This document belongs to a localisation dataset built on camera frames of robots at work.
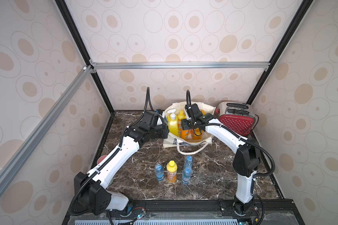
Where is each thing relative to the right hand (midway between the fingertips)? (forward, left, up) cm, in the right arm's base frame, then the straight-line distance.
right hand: (191, 122), depth 92 cm
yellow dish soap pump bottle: (-4, +12, +5) cm, 13 cm away
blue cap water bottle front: (-34, +3, -4) cm, 34 cm away
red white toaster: (+6, -32, +2) cm, 32 cm away
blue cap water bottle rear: (-27, +2, -3) cm, 28 cm away
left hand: (-15, +10, +10) cm, 21 cm away
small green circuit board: (-51, +25, -15) cm, 58 cm away
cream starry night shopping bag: (-8, -1, -17) cm, 19 cm away
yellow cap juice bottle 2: (-34, +11, +3) cm, 35 cm away
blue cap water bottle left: (-33, +17, -4) cm, 37 cm away
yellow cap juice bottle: (-4, +4, -8) cm, 10 cm away
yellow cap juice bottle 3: (0, +7, +5) cm, 8 cm away
